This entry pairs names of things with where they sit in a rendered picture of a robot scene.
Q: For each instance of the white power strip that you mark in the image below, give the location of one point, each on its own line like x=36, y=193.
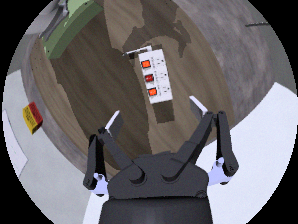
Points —
x=155, y=74

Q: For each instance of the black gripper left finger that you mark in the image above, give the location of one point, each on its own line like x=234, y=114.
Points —
x=94, y=179

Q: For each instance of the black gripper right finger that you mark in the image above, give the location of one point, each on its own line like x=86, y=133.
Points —
x=226, y=164

